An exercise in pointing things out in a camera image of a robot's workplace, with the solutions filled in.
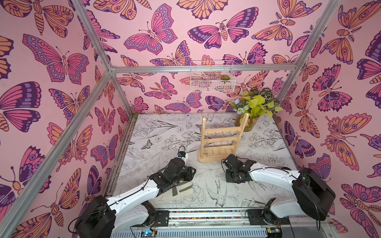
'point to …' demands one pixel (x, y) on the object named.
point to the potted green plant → (254, 102)
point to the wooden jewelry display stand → (220, 153)
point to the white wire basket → (212, 76)
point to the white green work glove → (178, 191)
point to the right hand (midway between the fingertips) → (229, 177)
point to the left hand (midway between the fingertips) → (195, 169)
